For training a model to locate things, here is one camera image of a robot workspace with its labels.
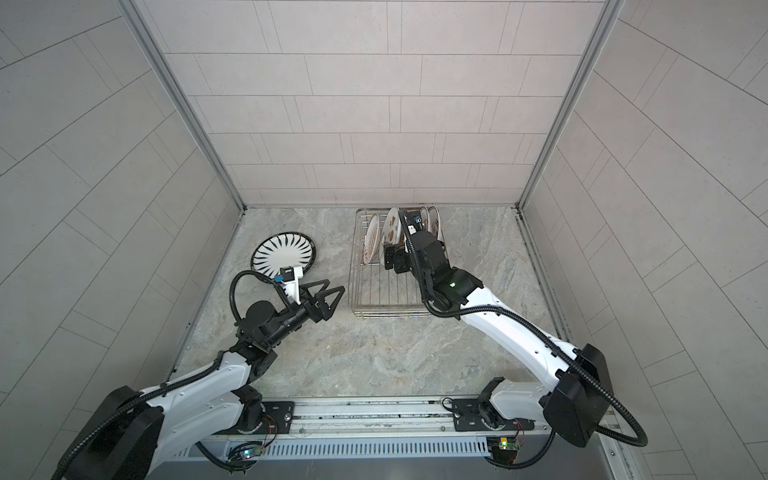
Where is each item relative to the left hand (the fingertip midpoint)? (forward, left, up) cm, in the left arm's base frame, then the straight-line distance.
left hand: (343, 287), depth 75 cm
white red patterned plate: (+26, -4, -15) cm, 30 cm away
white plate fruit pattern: (+23, -12, -7) cm, 27 cm away
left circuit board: (-33, +18, -14) cm, 40 cm away
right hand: (+10, -13, +6) cm, 18 cm away
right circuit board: (-32, -39, -17) cm, 53 cm away
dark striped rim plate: (+24, +23, -16) cm, 37 cm away
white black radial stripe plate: (+17, +31, -15) cm, 38 cm away
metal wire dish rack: (+7, -7, -16) cm, 19 cm away
